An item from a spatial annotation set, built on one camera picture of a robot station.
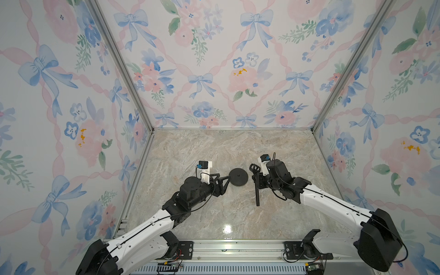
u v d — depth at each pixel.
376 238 0.40
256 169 0.83
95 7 0.68
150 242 0.61
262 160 0.75
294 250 0.73
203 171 0.65
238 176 0.95
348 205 0.47
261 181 0.73
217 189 0.66
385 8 0.69
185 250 0.74
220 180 0.66
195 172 0.65
